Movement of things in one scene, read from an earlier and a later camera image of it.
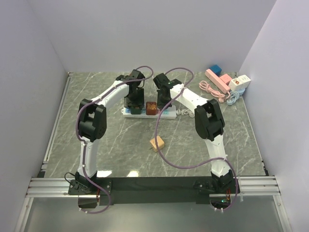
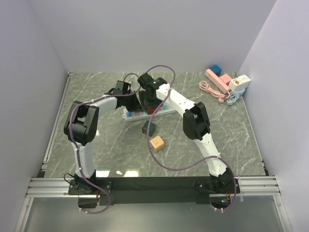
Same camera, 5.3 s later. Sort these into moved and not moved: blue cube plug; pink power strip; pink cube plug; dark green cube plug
Moved: dark green cube plug
Not moved: blue cube plug; pink power strip; pink cube plug
